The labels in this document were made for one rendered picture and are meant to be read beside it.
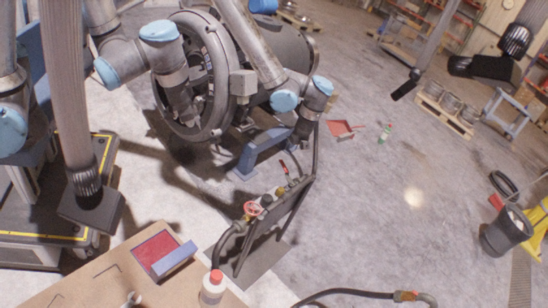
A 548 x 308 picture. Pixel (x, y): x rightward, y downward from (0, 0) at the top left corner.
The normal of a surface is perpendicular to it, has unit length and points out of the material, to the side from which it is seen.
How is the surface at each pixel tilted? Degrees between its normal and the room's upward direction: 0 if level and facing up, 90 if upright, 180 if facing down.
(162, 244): 0
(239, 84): 90
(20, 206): 0
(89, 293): 0
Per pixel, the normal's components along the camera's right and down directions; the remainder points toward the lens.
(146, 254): 0.32, -0.73
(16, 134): 0.55, 0.72
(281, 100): -0.08, 0.67
